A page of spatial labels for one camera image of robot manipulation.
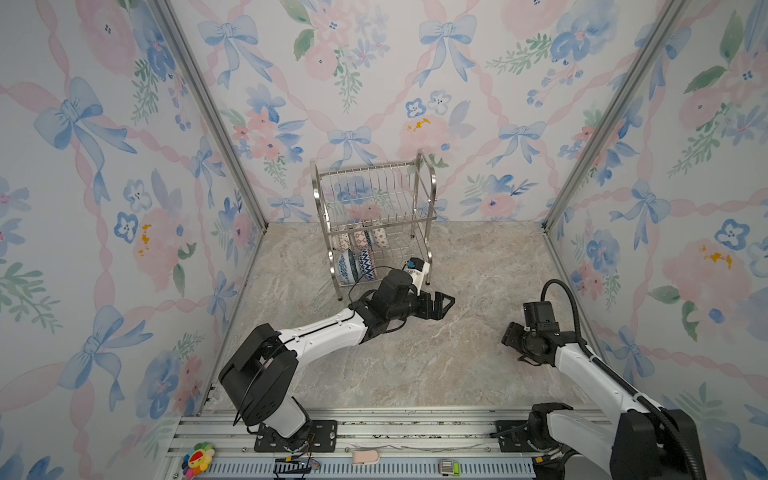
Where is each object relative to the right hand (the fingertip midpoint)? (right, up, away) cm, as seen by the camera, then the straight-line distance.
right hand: (514, 337), depth 88 cm
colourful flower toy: (-82, -24, -18) cm, 87 cm away
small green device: (-23, -24, -21) cm, 39 cm away
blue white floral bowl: (-50, +20, +2) cm, 54 cm away
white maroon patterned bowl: (-52, +29, +9) cm, 60 cm away
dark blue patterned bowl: (-46, +30, +11) cm, 56 cm away
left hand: (-22, +13, -10) cm, 28 cm away
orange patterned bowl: (-44, +22, +4) cm, 49 cm away
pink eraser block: (-43, -23, -19) cm, 52 cm away
